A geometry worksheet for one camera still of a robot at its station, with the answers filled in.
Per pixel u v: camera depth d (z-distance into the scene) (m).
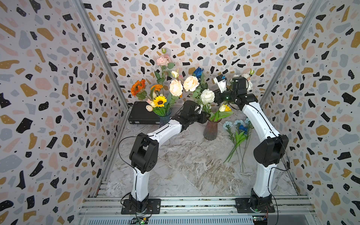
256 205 0.66
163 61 0.82
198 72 0.76
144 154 0.51
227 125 1.06
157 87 0.83
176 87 0.64
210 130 0.95
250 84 0.73
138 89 0.71
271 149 0.52
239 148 0.97
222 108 0.79
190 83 0.64
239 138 1.00
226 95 0.73
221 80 0.72
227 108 0.80
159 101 0.80
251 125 0.61
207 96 0.74
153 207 0.74
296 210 0.74
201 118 0.80
